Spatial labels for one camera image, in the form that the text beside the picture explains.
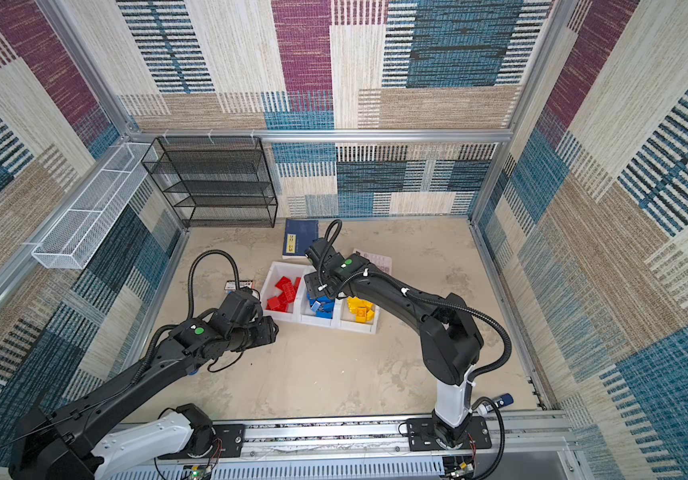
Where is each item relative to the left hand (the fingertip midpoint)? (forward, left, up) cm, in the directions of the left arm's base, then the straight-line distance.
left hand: (272, 326), depth 80 cm
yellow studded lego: (+9, -22, -5) cm, 24 cm away
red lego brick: (+21, +1, -10) cm, 23 cm away
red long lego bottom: (+16, -1, -8) cm, 18 cm away
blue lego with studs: (+13, -14, -10) cm, 22 cm away
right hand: (+12, -14, +1) cm, 19 cm away
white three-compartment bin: (+8, -6, -6) cm, 11 cm away
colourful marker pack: (+20, +19, -11) cm, 30 cm away
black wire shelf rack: (+54, +27, +6) cm, 61 cm away
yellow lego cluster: (+9, -27, -8) cm, 29 cm away
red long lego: (+12, +2, -9) cm, 15 cm away
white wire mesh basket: (+12, +45, +21) cm, 51 cm away
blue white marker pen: (-17, -59, -10) cm, 62 cm away
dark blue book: (+42, -2, -10) cm, 43 cm away
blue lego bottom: (+10, -11, -8) cm, 17 cm away
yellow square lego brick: (+7, -24, -9) cm, 27 cm away
